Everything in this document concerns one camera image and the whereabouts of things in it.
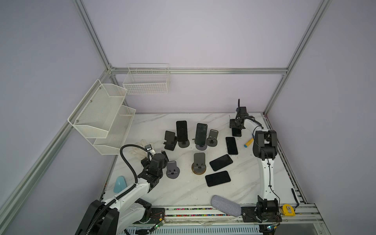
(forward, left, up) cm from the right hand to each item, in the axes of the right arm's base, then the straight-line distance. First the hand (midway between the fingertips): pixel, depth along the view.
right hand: (232, 123), depth 113 cm
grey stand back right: (-17, +18, +2) cm, 25 cm away
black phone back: (-15, +39, +11) cm, 43 cm away
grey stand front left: (-40, +44, +5) cm, 60 cm away
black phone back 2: (-19, +26, +8) cm, 33 cm away
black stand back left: (-20, +46, +7) cm, 50 cm away
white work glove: (-25, +69, +1) cm, 74 cm away
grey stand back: (-18, +38, 0) cm, 42 cm away
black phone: (-9, -1, +1) cm, 9 cm away
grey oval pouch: (-58, +15, +2) cm, 60 cm away
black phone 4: (-42, +17, -2) cm, 46 cm away
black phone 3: (-32, +14, 0) cm, 35 cm away
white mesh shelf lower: (-33, +74, +23) cm, 84 cm away
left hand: (-31, +55, +8) cm, 63 cm away
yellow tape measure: (-61, -17, 0) cm, 63 cm away
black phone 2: (-17, +3, -6) cm, 18 cm away
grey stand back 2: (-21, +26, -1) cm, 33 cm away
